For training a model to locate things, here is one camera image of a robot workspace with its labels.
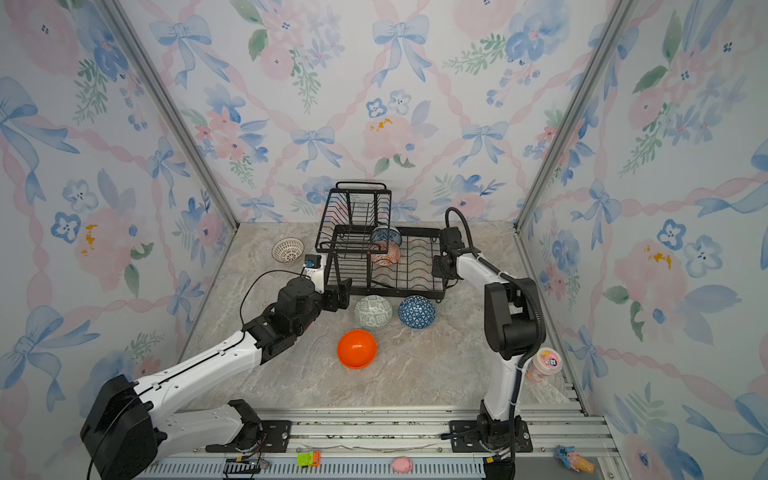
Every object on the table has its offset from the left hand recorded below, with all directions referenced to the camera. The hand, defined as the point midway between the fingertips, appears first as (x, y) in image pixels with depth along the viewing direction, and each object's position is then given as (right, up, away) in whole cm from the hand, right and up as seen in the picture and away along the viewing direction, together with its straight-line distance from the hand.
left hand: (337, 275), depth 79 cm
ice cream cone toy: (+56, -42, -10) cm, 71 cm away
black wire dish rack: (+1, +22, +34) cm, 41 cm away
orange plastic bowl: (+4, -22, +7) cm, 23 cm away
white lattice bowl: (-23, +7, +31) cm, 39 cm away
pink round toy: (+17, -43, -10) cm, 47 cm away
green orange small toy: (-5, -42, -10) cm, 43 cm away
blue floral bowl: (+13, +13, +30) cm, 35 cm away
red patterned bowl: (+12, +4, +28) cm, 31 cm away
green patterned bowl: (+9, -13, +16) cm, 22 cm away
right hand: (+32, +1, +22) cm, 39 cm away
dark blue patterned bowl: (+22, -12, +16) cm, 30 cm away
